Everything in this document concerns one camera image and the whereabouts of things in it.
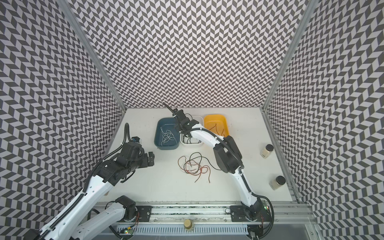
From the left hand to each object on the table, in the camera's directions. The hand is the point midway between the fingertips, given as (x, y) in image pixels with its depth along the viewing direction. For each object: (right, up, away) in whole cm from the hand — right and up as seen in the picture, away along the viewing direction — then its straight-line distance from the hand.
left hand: (147, 156), depth 77 cm
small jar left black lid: (+67, -13, -1) cm, 68 cm away
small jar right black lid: (+66, 0, +11) cm, 67 cm away
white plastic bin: (+27, +20, +35) cm, 49 cm away
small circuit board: (-4, -31, -11) cm, 33 cm away
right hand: (+17, +18, +21) cm, 32 cm away
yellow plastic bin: (+40, +16, +27) cm, 51 cm away
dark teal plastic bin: (+4, +17, +28) cm, 33 cm away
